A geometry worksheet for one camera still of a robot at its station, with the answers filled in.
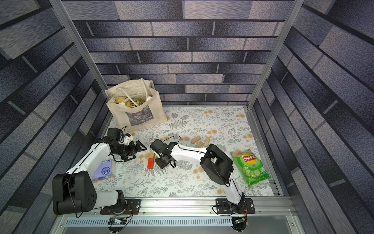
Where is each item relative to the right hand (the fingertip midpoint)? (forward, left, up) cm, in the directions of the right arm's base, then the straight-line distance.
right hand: (161, 161), depth 88 cm
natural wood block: (+4, +7, 0) cm, 8 cm away
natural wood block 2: (+18, -22, -3) cm, 28 cm away
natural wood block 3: (+16, -29, -3) cm, 33 cm away
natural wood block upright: (+13, -24, -2) cm, 28 cm away
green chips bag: (-5, -52, +4) cm, 53 cm away
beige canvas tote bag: (+28, +17, +22) cm, 39 cm away
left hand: (+3, +11, +8) cm, 14 cm away
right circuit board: (-28, -45, -6) cm, 54 cm away
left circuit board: (-30, +19, -2) cm, 36 cm away
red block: (-2, +6, 0) cm, 7 cm away
